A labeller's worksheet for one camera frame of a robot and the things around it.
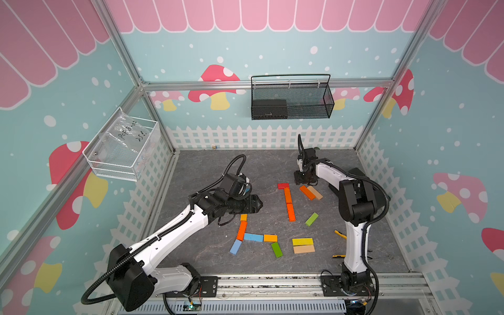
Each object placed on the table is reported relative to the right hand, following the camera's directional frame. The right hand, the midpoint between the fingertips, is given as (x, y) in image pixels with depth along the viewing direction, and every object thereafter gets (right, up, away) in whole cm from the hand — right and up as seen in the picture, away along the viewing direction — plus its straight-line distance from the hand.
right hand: (300, 179), depth 104 cm
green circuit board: (-47, -46, -31) cm, 73 cm away
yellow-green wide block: (-3, -26, -19) cm, 33 cm away
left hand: (-23, -10, -28) cm, 38 cm away
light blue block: (-32, -28, -21) cm, 47 cm away
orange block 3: (+3, -6, -3) cm, 8 cm away
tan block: (-3, -29, -21) cm, 36 cm away
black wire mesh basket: (-7, +41, -8) cm, 42 cm away
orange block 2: (-6, -16, -10) cm, 20 cm away
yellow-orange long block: (-29, -18, -12) cm, 36 cm away
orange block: (-7, -8, -4) cm, 12 cm away
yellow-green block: (+3, -18, -12) cm, 22 cm away
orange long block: (-30, -22, -15) cm, 40 cm away
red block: (-10, -4, -1) cm, 10 cm away
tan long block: (+7, -7, -4) cm, 11 cm away
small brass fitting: (-50, +19, +20) cm, 57 cm away
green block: (-14, -29, -21) cm, 39 cm away
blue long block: (-25, -25, -19) cm, 40 cm away
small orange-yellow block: (-17, -25, -19) cm, 36 cm away
